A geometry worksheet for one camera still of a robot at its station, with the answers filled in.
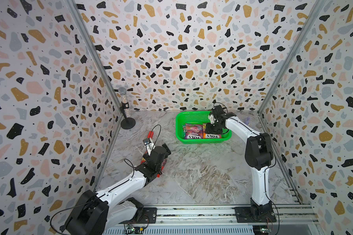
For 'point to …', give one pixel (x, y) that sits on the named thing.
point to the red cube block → (150, 134)
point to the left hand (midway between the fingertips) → (162, 146)
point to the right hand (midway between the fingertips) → (208, 130)
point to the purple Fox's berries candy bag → (192, 131)
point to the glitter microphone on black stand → (129, 122)
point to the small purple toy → (246, 121)
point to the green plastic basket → (198, 117)
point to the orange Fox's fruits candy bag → (209, 135)
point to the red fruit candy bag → (163, 162)
